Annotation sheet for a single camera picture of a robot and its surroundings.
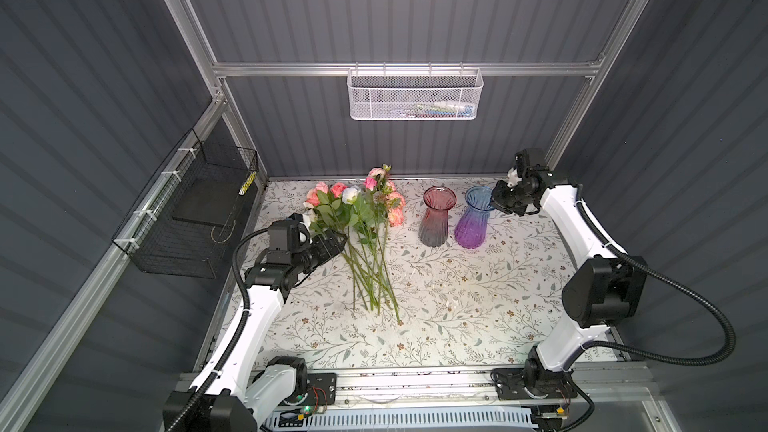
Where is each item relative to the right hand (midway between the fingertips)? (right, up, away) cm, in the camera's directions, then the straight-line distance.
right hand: (494, 203), depth 87 cm
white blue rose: (-59, -5, +17) cm, 62 cm away
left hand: (-45, -11, -8) cm, 47 cm away
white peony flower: (-45, +2, +16) cm, 48 cm away
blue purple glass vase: (-6, -8, +4) cm, 11 cm away
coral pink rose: (-50, +5, +20) cm, 54 cm away
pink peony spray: (-33, -1, +21) cm, 39 cm away
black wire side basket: (-82, -5, -15) cm, 83 cm away
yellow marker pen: (-71, +5, -5) cm, 71 cm away
